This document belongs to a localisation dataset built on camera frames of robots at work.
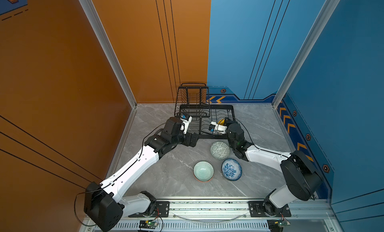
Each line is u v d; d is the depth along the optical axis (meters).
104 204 0.38
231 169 0.83
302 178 0.44
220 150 0.94
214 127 0.77
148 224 0.71
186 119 0.67
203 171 0.83
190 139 0.68
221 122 0.81
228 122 0.77
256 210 0.72
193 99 1.13
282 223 0.70
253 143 0.64
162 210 0.74
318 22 0.77
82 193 0.39
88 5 0.71
